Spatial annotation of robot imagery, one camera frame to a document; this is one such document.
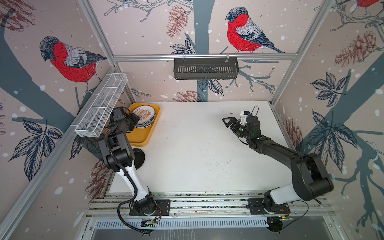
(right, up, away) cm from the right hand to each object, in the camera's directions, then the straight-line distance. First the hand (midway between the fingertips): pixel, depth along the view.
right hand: (225, 123), depth 88 cm
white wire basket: (-69, +1, -17) cm, 71 cm away
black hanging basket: (-12, +38, +17) cm, 43 cm away
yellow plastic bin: (-56, -10, +10) cm, 58 cm away
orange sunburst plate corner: (-54, +5, +20) cm, 57 cm away
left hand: (-58, +4, +11) cm, 59 cm away
